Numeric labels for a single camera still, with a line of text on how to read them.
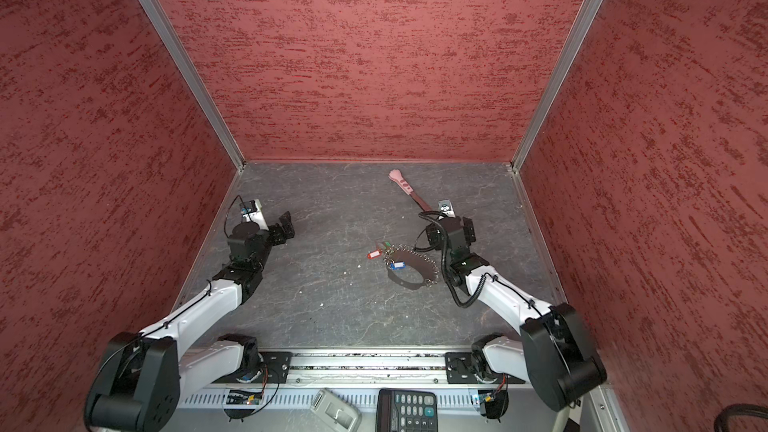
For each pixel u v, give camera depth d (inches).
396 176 44.8
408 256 37.5
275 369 27.4
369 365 29.9
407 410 26.3
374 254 37.3
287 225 31.3
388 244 38.3
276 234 30.5
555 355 16.1
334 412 26.7
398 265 36.3
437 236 25.2
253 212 28.8
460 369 28.9
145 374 15.8
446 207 29.3
